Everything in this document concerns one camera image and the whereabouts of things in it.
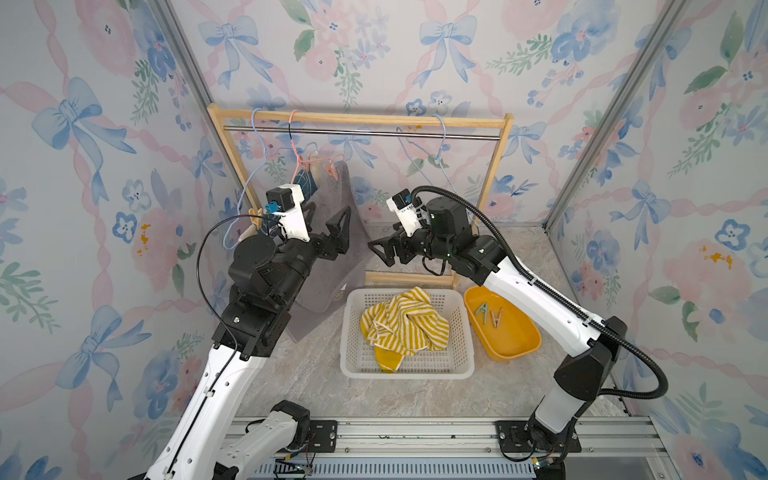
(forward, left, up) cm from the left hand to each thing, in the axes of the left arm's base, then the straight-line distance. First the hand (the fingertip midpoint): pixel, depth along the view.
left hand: (331, 205), depth 56 cm
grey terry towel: (+12, +7, -43) cm, 46 cm away
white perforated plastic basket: (-12, -29, -47) cm, 56 cm away
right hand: (+7, -10, -14) cm, 18 cm away
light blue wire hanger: (+51, -27, -22) cm, 62 cm away
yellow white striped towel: (-7, -15, -35) cm, 39 cm away
